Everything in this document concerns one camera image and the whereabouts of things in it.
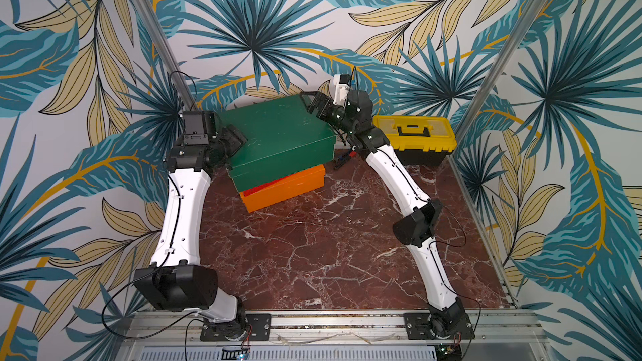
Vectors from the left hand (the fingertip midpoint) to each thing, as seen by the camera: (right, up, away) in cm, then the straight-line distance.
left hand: (241, 143), depth 74 cm
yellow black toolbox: (+63, +4, +28) cm, 69 cm away
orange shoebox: (+11, -15, +18) cm, 26 cm away
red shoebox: (+1, -15, +16) cm, 22 cm away
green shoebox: (+12, +2, 0) cm, 13 cm away
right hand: (+19, +14, +1) cm, 23 cm away
